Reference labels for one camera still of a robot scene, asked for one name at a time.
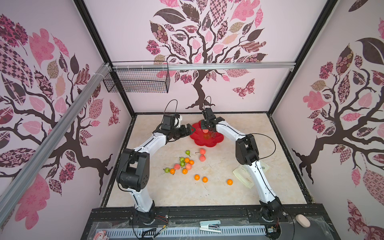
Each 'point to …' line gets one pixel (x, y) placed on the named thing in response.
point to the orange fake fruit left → (172, 171)
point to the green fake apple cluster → (182, 163)
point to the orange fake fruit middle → (205, 179)
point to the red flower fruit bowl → (209, 139)
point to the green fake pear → (187, 152)
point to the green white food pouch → (243, 173)
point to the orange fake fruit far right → (229, 182)
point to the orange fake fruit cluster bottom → (184, 171)
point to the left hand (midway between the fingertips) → (190, 132)
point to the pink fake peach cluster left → (177, 166)
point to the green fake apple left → (167, 170)
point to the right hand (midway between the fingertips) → (205, 121)
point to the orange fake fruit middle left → (197, 177)
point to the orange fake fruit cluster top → (191, 162)
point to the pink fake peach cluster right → (188, 166)
